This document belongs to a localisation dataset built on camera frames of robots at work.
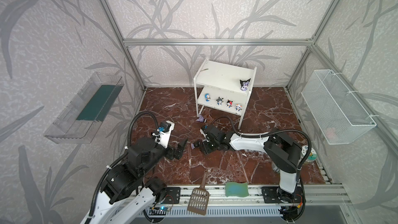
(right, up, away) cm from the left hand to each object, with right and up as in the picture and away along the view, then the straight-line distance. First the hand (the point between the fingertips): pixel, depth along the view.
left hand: (180, 130), depth 64 cm
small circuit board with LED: (-9, -37, +6) cm, 39 cm away
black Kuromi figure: (+2, -14, +25) cm, 28 cm away
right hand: (+8, -12, +26) cm, 30 cm away
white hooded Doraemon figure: (+28, +9, +21) cm, 36 cm away
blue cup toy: (+11, +15, +27) cm, 33 cm away
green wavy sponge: (+27, -32, +12) cm, 43 cm away
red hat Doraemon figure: (+23, +11, +23) cm, 34 cm away
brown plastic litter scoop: (+8, -33, +7) cm, 34 cm away
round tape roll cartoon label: (+65, -16, +14) cm, 68 cm away
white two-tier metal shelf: (+20, +19, +11) cm, 30 cm away
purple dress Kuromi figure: (+7, +1, +35) cm, 36 cm away
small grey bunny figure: (+18, +12, +23) cm, 32 cm away
